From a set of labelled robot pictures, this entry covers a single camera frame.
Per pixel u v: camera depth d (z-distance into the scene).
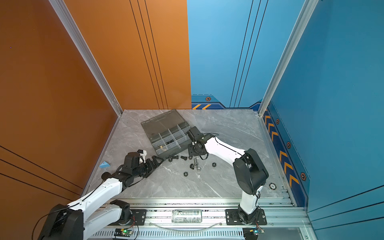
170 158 0.92
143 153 0.81
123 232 0.71
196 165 0.90
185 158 0.94
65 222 0.44
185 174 0.87
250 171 0.47
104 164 0.90
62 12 0.71
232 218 0.72
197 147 0.67
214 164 0.92
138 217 0.74
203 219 0.70
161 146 0.99
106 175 0.78
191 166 0.91
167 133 1.05
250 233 0.70
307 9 0.71
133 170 0.67
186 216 0.70
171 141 1.01
